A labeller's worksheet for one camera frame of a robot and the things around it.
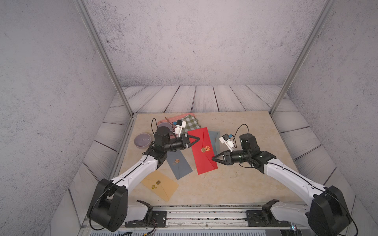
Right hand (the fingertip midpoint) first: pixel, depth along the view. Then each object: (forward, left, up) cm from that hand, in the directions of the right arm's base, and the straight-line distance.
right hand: (215, 159), depth 74 cm
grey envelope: (+7, +21, -19) cm, 29 cm away
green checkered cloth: (+40, +13, -18) cm, 46 cm away
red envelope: (+3, +6, +3) cm, 8 cm away
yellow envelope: (-6, +30, -18) cm, 36 cm away
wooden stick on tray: (+42, +32, -16) cm, 55 cm away
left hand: (+6, +7, +7) cm, 12 cm away
